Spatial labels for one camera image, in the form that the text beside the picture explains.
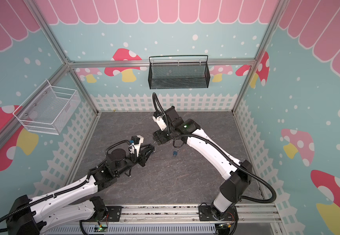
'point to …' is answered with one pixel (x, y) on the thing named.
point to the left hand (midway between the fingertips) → (151, 149)
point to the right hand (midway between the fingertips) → (159, 134)
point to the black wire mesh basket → (168, 72)
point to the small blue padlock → (175, 153)
